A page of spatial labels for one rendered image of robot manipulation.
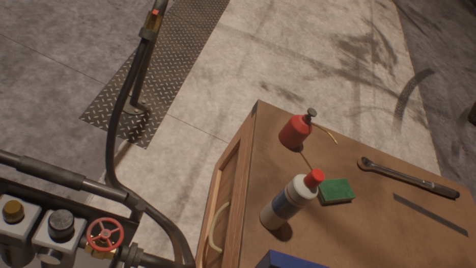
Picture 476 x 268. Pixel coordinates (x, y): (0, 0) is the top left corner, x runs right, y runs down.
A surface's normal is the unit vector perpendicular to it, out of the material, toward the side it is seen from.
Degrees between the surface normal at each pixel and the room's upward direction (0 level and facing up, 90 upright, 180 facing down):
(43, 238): 0
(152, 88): 0
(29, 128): 0
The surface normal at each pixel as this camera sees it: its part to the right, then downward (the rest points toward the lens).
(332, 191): 0.40, -0.60
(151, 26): 0.17, 0.18
